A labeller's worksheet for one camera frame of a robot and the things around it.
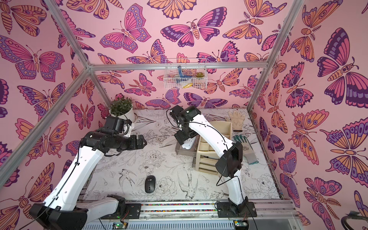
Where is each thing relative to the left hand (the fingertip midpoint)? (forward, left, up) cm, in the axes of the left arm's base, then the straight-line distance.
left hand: (141, 142), depth 74 cm
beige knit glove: (+34, -63, -23) cm, 75 cm away
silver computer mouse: (+2, -25, -5) cm, 25 cm away
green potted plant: (+31, +22, -4) cm, 38 cm away
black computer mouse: (-14, -3, -21) cm, 26 cm away
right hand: (+6, -25, -4) cm, 26 cm away
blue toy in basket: (+41, -18, +10) cm, 46 cm away
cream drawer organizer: (-4, -35, -9) cm, 36 cm away
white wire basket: (+46, -23, +11) cm, 52 cm away
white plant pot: (+30, +18, -12) cm, 37 cm away
